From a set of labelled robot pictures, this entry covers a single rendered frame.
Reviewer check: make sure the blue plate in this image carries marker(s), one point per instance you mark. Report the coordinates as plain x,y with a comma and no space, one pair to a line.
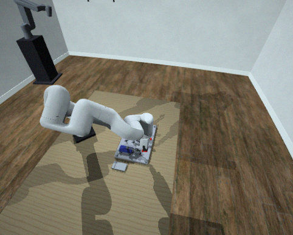
124,150

